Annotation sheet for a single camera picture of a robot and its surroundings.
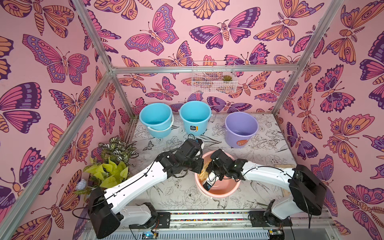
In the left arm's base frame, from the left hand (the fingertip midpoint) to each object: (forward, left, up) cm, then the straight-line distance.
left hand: (204, 163), depth 74 cm
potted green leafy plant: (-6, +41, +7) cm, 42 cm away
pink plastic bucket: (-8, -11, -15) cm, 20 cm away
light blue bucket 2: (+42, +5, -9) cm, 43 cm away
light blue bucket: (+40, +32, -11) cm, 53 cm away
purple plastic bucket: (+29, -24, -7) cm, 38 cm away
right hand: (+5, -2, -11) cm, 12 cm away
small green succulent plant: (+50, -15, +16) cm, 55 cm away
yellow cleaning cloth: (-1, 0, -9) cm, 9 cm away
